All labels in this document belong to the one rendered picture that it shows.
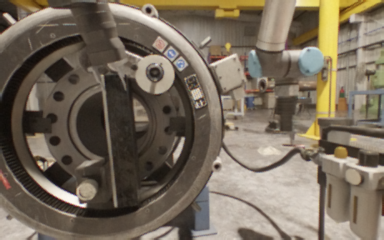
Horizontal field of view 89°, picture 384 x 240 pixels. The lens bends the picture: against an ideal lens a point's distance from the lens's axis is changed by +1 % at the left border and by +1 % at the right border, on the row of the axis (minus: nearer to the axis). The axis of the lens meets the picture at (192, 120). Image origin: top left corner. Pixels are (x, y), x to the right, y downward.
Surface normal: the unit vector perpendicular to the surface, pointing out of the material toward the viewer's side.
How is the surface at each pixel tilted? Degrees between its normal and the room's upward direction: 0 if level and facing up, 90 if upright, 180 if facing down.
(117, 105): 90
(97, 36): 122
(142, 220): 90
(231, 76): 90
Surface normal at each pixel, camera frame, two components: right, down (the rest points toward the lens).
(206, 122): 0.17, 0.08
